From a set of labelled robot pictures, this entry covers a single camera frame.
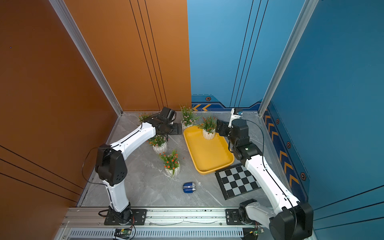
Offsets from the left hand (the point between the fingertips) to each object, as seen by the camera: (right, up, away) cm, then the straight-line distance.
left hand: (177, 127), depth 92 cm
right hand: (+26, +4, -14) cm, 30 cm away
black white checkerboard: (+34, -29, -10) cm, 46 cm away
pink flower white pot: (+7, +7, +6) cm, 11 cm away
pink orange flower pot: (-11, -10, -2) cm, 14 cm away
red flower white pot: (+20, +2, +5) cm, 21 cm away
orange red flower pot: (-1, -18, -17) cm, 25 cm away
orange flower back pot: (-23, +8, +4) cm, 24 cm away
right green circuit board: (+40, -49, -22) cm, 67 cm away
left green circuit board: (-24, -51, -20) cm, 59 cm away
